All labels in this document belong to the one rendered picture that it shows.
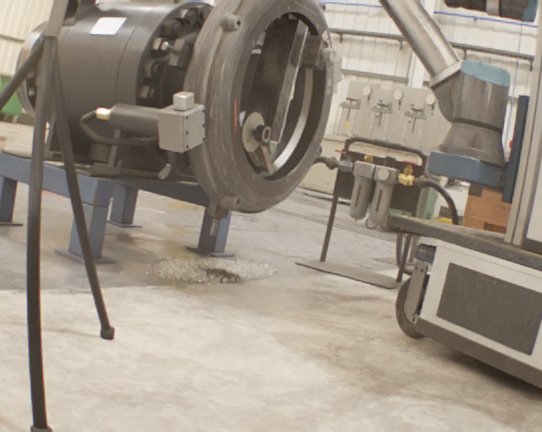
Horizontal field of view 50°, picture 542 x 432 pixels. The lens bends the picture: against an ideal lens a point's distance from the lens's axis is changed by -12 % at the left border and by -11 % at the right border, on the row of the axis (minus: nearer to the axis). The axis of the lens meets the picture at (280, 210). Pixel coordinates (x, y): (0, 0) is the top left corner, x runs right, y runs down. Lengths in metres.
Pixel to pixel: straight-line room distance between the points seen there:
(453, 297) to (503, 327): 0.19
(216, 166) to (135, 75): 0.41
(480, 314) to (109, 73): 1.32
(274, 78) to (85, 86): 0.63
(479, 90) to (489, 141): 0.14
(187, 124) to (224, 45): 0.24
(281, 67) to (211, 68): 0.31
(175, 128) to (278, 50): 0.48
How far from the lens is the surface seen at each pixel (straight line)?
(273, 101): 1.93
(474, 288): 1.52
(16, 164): 2.18
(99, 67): 2.10
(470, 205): 2.42
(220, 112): 1.72
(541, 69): 1.74
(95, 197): 1.88
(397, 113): 8.91
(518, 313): 1.43
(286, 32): 1.98
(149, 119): 1.72
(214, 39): 1.73
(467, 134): 1.67
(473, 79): 1.70
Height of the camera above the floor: 0.40
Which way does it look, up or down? 4 degrees down
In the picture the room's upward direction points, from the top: 12 degrees clockwise
